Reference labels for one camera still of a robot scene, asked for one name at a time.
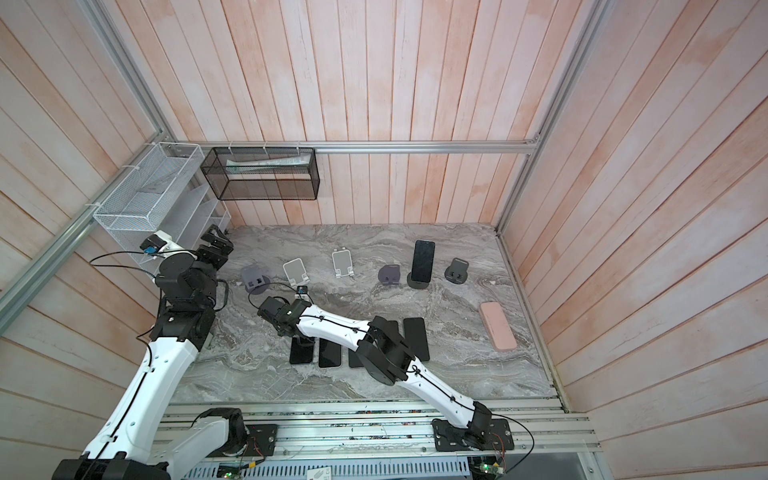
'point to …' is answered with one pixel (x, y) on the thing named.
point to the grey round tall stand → (416, 284)
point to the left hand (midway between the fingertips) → (211, 240)
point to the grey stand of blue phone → (389, 274)
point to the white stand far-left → (296, 272)
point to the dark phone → (423, 261)
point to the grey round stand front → (255, 282)
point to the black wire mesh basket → (263, 173)
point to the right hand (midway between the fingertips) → (299, 326)
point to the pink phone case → (497, 326)
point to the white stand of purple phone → (342, 262)
